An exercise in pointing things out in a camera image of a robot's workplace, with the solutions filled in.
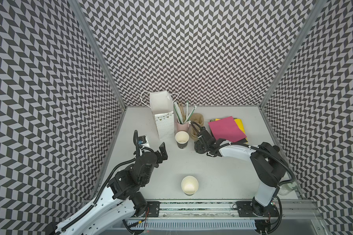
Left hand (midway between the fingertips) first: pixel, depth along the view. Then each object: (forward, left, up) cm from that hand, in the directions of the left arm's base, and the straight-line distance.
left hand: (156, 146), depth 70 cm
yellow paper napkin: (+27, -53, -19) cm, 63 cm away
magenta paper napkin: (+23, -43, -18) cm, 52 cm away
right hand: (+11, -24, -22) cm, 34 cm away
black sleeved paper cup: (+14, -12, -15) cm, 24 cm away
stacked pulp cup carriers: (+32, -24, -19) cm, 45 cm away
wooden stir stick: (+33, -13, -10) cm, 37 cm away
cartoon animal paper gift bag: (+38, +2, -9) cm, 39 cm away
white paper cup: (-12, -16, -21) cm, 29 cm away
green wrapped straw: (+28, -18, -9) cm, 34 cm away
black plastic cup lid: (+6, -22, -14) cm, 27 cm away
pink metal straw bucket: (+24, -14, -17) cm, 32 cm away
